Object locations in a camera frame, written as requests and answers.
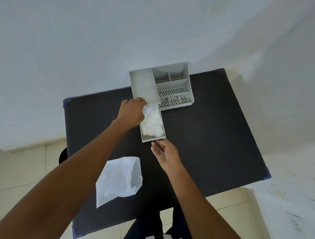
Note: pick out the person's left hand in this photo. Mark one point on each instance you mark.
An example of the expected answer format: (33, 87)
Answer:
(130, 113)

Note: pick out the person's right hand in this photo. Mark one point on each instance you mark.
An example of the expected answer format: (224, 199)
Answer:
(167, 155)

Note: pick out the grey organizer drawer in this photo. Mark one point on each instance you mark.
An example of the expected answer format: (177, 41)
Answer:
(153, 139)

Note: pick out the grey desk organizer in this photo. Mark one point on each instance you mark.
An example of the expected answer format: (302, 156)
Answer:
(144, 83)

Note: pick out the white plastic packet bag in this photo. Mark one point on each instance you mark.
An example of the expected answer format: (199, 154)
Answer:
(118, 179)

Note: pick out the black trash bin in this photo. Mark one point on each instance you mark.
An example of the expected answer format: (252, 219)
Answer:
(63, 156)

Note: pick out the person's left forearm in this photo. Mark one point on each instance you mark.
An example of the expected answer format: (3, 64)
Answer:
(64, 179)

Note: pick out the person's right forearm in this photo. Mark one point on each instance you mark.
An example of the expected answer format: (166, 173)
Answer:
(199, 206)

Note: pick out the person's black trousers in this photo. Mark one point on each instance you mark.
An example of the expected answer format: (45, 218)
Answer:
(147, 224)

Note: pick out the person's striped shirt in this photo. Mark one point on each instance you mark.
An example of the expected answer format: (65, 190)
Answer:
(160, 237)

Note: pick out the blue tape table corner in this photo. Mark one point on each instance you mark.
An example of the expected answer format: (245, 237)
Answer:
(65, 102)
(267, 175)
(74, 231)

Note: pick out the white wall socket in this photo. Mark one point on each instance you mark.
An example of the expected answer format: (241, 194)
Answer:
(294, 221)

